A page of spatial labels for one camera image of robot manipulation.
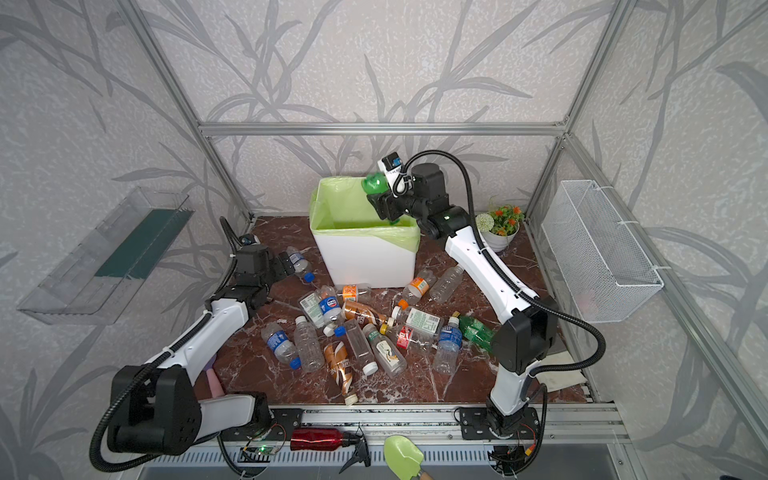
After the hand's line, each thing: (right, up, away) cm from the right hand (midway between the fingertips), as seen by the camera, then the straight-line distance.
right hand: (383, 177), depth 74 cm
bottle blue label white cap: (+18, -45, +6) cm, 49 cm away
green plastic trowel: (+5, -67, -5) cm, 68 cm away
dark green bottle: (+27, -43, +12) cm, 52 cm away
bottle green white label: (+11, -40, +13) cm, 44 cm away
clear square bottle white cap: (-7, -46, +6) cm, 47 cm away
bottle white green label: (-23, -36, +17) cm, 46 cm away
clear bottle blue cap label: (-29, -45, +8) cm, 54 cm away
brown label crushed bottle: (-13, -47, +6) cm, 49 cm away
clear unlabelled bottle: (+19, -30, +19) cm, 40 cm away
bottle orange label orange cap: (+10, -31, +19) cm, 38 cm away
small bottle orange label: (-12, -32, +19) cm, 39 cm away
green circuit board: (-29, -66, -4) cm, 73 cm away
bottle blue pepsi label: (-16, -34, +11) cm, 39 cm away
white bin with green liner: (-6, -18, +6) cm, 20 cm away
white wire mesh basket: (+48, -23, -13) cm, 55 cm away
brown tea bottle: (-10, -37, +14) cm, 41 cm away
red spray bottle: (-13, -62, -6) cm, 64 cm away
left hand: (-32, -19, +12) cm, 40 cm away
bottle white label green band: (+2, -47, +6) cm, 47 cm away
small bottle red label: (+5, -43, +8) cm, 44 cm away
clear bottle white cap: (-21, -46, +8) cm, 51 cm away
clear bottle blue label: (-30, -24, +26) cm, 47 cm away
